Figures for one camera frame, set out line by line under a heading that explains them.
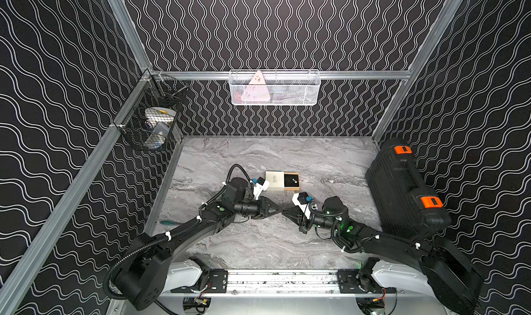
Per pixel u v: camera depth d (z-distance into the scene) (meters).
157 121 0.82
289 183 1.00
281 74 0.92
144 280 0.41
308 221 0.68
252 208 0.69
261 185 0.75
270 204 0.73
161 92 1.00
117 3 0.72
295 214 0.70
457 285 0.40
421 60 0.86
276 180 0.99
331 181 1.03
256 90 0.91
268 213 0.70
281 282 0.76
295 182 1.00
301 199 0.65
